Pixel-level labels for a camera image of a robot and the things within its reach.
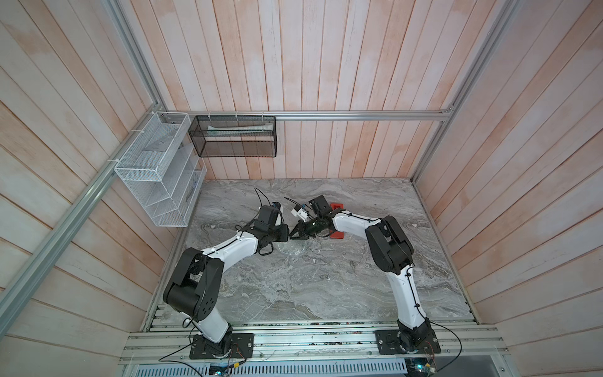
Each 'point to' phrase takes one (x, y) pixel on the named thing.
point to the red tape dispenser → (338, 235)
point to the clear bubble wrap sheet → (291, 248)
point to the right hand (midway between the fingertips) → (289, 237)
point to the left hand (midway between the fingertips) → (286, 233)
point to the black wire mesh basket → (234, 136)
